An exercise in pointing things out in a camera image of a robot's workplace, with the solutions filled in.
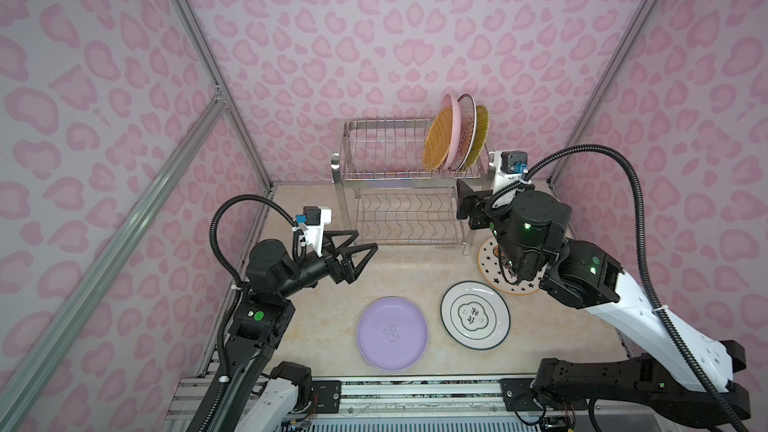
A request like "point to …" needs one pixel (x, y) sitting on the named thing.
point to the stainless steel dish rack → (390, 197)
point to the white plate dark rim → (475, 315)
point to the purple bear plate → (392, 333)
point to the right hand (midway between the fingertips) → (477, 176)
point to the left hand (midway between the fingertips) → (366, 239)
